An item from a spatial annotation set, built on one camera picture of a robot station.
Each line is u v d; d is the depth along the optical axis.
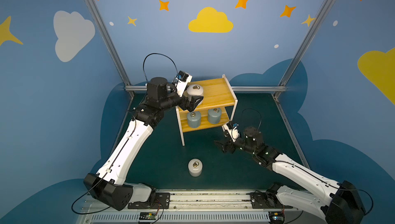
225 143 0.67
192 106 0.60
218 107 0.72
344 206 0.39
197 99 0.59
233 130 0.65
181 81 0.55
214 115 0.81
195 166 0.78
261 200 0.74
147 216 0.72
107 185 0.37
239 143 0.68
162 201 0.75
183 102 0.59
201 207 0.74
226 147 0.68
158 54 0.51
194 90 0.66
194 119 0.78
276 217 0.73
